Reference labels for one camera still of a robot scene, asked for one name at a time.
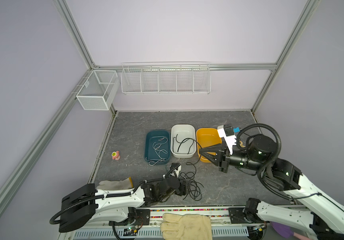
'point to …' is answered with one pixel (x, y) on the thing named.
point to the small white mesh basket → (99, 90)
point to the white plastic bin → (181, 132)
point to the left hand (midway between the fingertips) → (186, 184)
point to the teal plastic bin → (157, 148)
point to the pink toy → (115, 155)
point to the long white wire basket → (166, 78)
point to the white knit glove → (126, 183)
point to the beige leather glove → (186, 227)
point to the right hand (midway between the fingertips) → (199, 153)
